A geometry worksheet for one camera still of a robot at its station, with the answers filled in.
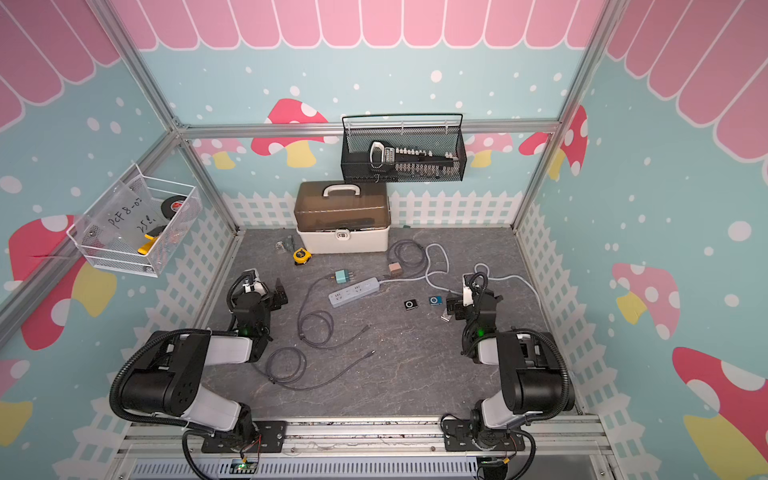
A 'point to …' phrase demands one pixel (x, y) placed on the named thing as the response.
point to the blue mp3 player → (436, 300)
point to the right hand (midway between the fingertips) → (466, 288)
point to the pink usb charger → (395, 269)
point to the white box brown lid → (343, 216)
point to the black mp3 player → (410, 304)
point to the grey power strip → (354, 292)
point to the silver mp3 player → (445, 316)
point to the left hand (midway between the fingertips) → (265, 286)
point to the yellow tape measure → (301, 256)
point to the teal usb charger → (342, 276)
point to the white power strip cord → (448, 270)
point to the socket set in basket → (414, 162)
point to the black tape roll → (166, 206)
